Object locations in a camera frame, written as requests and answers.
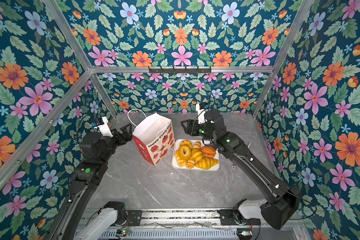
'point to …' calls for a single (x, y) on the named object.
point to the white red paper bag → (153, 135)
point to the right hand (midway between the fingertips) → (186, 121)
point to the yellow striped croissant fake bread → (206, 163)
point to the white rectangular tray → (190, 163)
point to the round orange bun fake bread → (186, 142)
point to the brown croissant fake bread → (207, 151)
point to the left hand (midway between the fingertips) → (124, 122)
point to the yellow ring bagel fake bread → (188, 152)
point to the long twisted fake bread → (196, 152)
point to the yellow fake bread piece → (181, 162)
